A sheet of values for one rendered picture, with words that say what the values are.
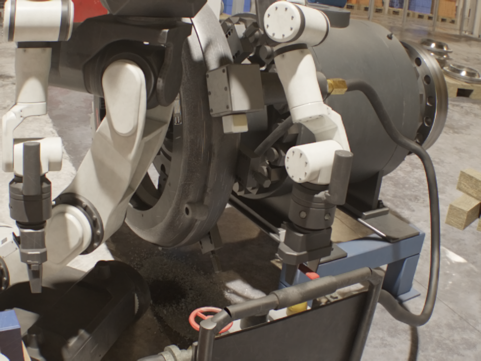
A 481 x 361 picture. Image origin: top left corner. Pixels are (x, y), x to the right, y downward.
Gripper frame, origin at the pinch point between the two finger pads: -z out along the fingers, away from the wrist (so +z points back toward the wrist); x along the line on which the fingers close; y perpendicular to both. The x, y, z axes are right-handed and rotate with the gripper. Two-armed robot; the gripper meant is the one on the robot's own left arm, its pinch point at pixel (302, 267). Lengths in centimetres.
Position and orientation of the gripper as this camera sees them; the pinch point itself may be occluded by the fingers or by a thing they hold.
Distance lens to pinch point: 121.0
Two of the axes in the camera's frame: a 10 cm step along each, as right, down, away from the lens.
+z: 0.9, -9.2, -3.8
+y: -5.2, -3.8, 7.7
